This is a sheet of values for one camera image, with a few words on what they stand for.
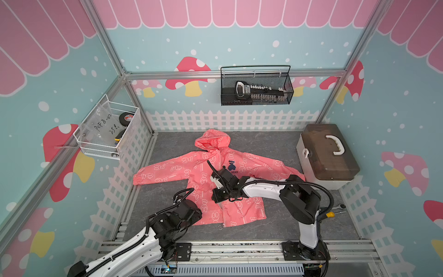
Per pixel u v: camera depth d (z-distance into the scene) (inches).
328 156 34.3
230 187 27.9
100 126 26.3
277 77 35.9
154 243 20.8
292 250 29.2
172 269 28.4
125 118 31.4
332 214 32.8
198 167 38.2
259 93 34.5
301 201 19.3
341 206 34.2
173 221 24.0
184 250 29.2
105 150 24.6
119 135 26.3
